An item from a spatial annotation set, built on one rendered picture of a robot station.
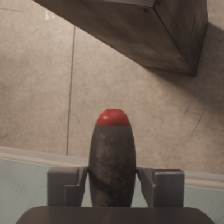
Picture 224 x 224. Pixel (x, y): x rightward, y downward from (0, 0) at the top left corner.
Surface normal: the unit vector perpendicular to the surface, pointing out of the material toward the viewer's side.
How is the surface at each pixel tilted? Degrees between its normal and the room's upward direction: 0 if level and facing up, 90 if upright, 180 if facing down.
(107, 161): 8
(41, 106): 0
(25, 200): 0
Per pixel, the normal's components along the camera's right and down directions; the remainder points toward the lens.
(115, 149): 0.11, -0.11
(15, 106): -0.34, 0.00
